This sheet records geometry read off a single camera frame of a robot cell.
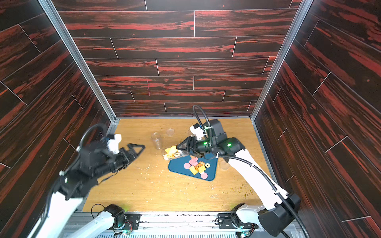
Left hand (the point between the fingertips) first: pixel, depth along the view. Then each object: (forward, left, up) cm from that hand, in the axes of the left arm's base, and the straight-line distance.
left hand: (143, 151), depth 64 cm
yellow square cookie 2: (+7, -28, -30) cm, 41 cm away
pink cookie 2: (+11, -23, -30) cm, 39 cm away
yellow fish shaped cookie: (+2, -12, -2) cm, 12 cm away
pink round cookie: (+10, -18, -32) cm, 38 cm away
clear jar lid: (+37, -4, -30) cm, 47 cm away
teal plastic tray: (+3, -32, -30) cm, 44 cm away
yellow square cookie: (+6, -22, -31) cm, 38 cm away
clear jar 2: (+24, +2, -22) cm, 33 cm away
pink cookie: (+14, -24, -30) cm, 41 cm away
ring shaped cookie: (+10, -31, -31) cm, 45 cm away
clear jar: (+2, -8, -5) cm, 10 cm away
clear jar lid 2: (+11, -42, -33) cm, 54 cm away
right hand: (+4, -17, -2) cm, 18 cm away
